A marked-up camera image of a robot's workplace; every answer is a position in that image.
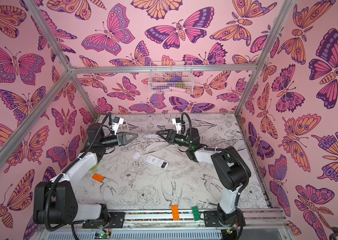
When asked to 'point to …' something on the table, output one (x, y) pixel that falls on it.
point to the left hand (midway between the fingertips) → (137, 136)
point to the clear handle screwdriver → (149, 136)
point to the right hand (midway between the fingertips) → (158, 133)
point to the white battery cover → (136, 155)
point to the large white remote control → (157, 161)
